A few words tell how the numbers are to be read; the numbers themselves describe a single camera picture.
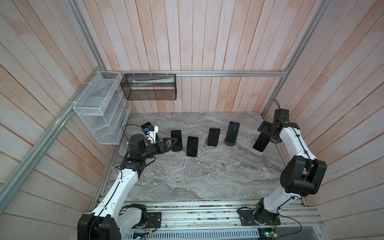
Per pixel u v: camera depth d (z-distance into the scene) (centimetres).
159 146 67
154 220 73
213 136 96
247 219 73
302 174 50
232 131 97
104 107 73
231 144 103
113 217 41
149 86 105
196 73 95
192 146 92
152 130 70
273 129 67
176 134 93
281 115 69
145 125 95
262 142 95
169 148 66
